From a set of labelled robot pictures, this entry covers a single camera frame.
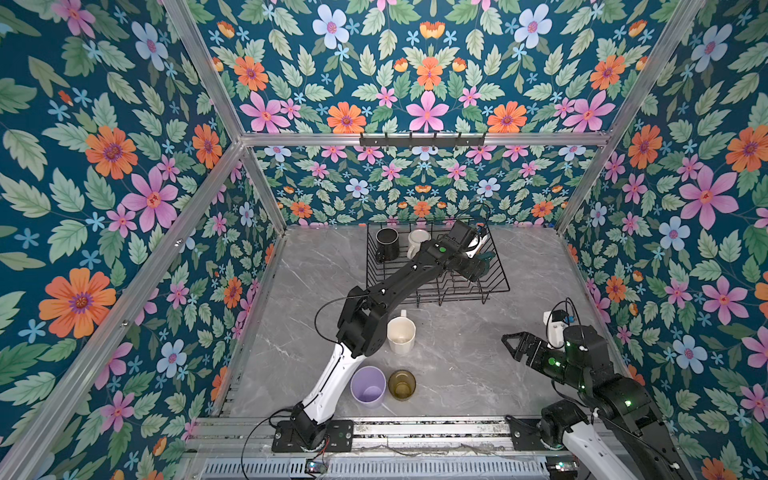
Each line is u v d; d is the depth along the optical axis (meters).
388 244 1.01
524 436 0.73
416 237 1.02
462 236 0.72
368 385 0.80
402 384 0.81
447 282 0.96
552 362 0.60
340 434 0.74
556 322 0.65
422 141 0.93
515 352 0.63
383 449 0.72
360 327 0.58
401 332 0.86
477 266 0.80
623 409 0.46
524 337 0.63
